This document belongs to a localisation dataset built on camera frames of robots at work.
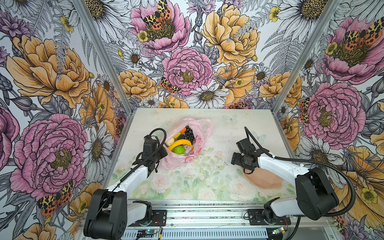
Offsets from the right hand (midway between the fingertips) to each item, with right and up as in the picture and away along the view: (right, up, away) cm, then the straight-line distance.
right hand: (238, 166), depth 89 cm
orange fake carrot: (-34, +20, +16) cm, 42 cm away
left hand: (-44, +8, +1) cm, 45 cm away
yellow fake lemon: (-37, +18, +14) cm, 43 cm away
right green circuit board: (+14, -25, -17) cm, 33 cm away
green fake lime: (-35, +9, +3) cm, 37 cm away
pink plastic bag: (-21, +21, +11) cm, 32 cm away
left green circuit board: (-48, -26, -17) cm, 58 cm away
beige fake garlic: (-41, +14, +8) cm, 44 cm away
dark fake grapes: (-30, +18, +14) cm, 37 cm away
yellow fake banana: (-35, +13, +8) cm, 39 cm away
